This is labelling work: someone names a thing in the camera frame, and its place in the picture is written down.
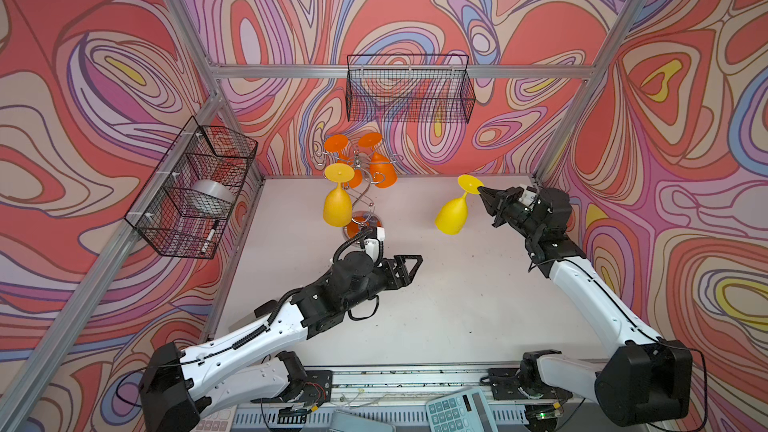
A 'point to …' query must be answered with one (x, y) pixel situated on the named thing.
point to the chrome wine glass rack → (369, 169)
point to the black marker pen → (209, 237)
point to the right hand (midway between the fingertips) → (477, 190)
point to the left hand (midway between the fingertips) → (419, 261)
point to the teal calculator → (465, 411)
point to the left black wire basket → (161, 218)
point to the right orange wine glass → (382, 171)
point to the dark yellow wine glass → (338, 203)
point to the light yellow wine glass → (452, 215)
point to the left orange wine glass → (338, 143)
